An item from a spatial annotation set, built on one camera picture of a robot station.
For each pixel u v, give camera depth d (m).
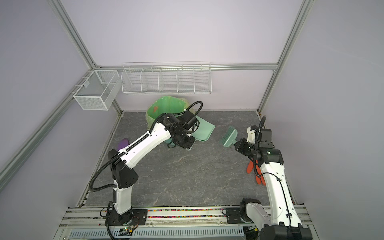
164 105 0.98
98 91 0.97
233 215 0.74
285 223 0.37
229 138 0.85
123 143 1.02
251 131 0.69
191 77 1.05
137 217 0.74
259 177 0.85
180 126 0.56
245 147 0.66
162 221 0.73
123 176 0.52
